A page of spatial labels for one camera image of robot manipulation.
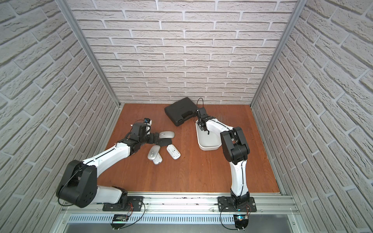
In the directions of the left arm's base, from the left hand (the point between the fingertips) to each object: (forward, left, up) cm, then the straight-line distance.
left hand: (153, 131), depth 90 cm
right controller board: (-47, -49, -11) cm, 68 cm away
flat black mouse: (-3, -6, -9) cm, 11 cm away
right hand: (+12, -38, -5) cm, 40 cm away
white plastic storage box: (-4, -35, -8) cm, 36 cm away
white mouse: (-11, -13, -8) cm, 18 cm away
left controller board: (-46, +12, -13) cm, 49 cm away
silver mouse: (-10, 0, -8) cm, 13 cm away
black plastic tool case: (+22, -16, -4) cm, 27 cm away
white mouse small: (-15, -4, -9) cm, 18 cm away
